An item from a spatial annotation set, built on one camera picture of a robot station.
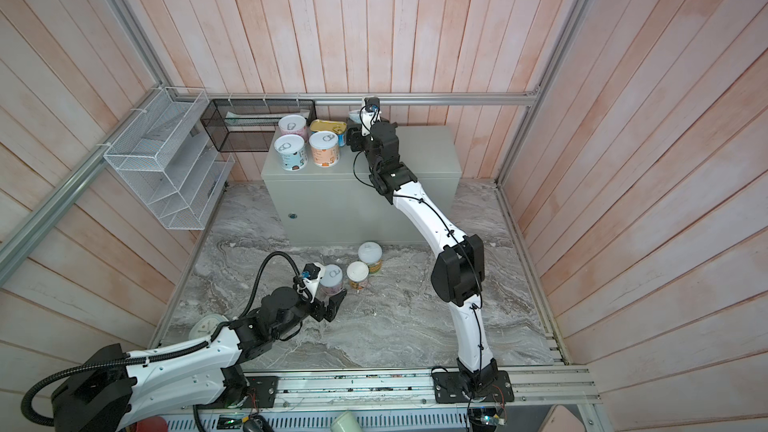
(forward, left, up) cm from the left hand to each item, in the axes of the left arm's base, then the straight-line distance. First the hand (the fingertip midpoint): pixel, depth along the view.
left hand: (332, 289), depth 81 cm
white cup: (-30, -5, -2) cm, 30 cm away
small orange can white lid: (+7, -6, -4) cm, 10 cm away
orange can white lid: (+13, -10, -2) cm, 17 cm away
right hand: (+36, -7, +31) cm, 48 cm away
